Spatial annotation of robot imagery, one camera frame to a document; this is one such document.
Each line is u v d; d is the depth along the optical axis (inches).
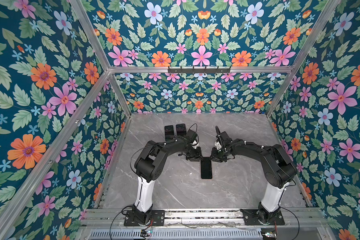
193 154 33.4
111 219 29.3
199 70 36.6
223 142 30.7
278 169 19.5
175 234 28.9
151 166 20.7
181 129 44.1
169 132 42.4
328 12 27.5
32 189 19.0
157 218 28.9
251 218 28.4
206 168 35.8
